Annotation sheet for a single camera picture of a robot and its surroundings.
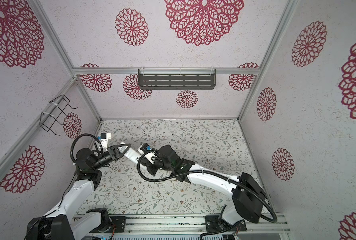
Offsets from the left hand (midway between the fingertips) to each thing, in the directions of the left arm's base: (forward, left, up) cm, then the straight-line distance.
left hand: (130, 148), depth 74 cm
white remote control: (-3, -1, 0) cm, 4 cm away
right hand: (-5, -5, -1) cm, 7 cm away
